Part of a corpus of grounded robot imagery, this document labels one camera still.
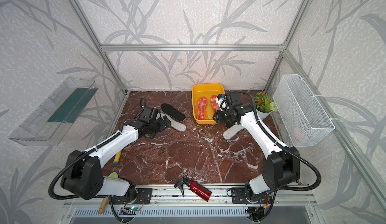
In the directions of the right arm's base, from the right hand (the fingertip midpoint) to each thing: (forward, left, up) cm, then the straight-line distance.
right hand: (215, 116), depth 83 cm
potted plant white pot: (+8, -31, -3) cm, 32 cm away
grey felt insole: (+1, -12, -17) cm, 21 cm away
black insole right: (+5, -10, -17) cm, 20 cm away
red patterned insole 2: (+20, -2, -16) cm, 26 cm away
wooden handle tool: (-40, +54, -15) cm, 69 cm away
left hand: (-2, +28, -7) cm, 29 cm away
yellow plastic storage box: (+39, +4, -19) cm, 43 cm away
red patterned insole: (+19, +8, -17) cm, 27 cm away
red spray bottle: (-34, +9, -14) cm, 38 cm away
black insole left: (+14, +27, -17) cm, 35 cm away
